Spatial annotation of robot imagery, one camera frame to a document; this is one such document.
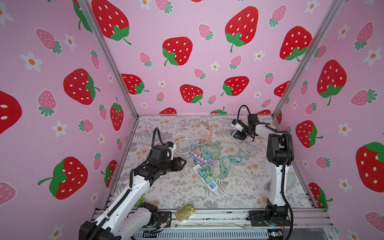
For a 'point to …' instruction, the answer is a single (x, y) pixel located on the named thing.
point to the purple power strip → (202, 160)
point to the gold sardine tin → (185, 212)
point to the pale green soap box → (290, 179)
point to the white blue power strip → (212, 186)
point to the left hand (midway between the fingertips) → (183, 161)
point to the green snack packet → (139, 202)
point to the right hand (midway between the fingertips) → (237, 132)
